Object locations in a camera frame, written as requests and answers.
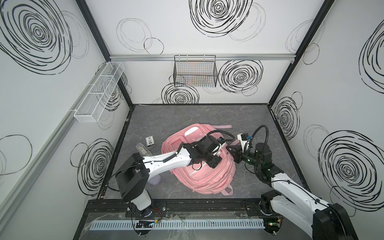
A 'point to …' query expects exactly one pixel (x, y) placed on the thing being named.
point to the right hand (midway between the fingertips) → (226, 149)
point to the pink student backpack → (198, 177)
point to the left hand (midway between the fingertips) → (218, 157)
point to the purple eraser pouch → (155, 180)
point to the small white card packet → (150, 141)
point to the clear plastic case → (143, 150)
